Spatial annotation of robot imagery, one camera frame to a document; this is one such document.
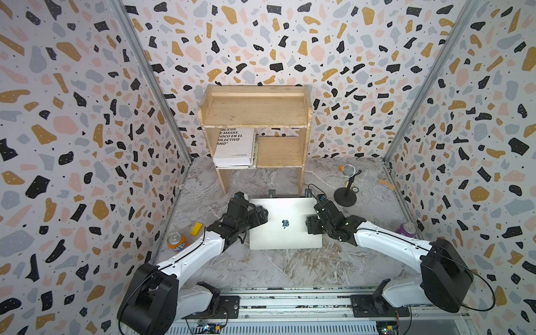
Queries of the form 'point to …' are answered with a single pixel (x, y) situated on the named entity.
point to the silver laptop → (285, 228)
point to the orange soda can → (176, 241)
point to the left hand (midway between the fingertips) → (264, 214)
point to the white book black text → (235, 149)
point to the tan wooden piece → (386, 183)
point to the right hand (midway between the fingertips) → (311, 222)
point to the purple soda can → (407, 229)
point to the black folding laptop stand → (272, 194)
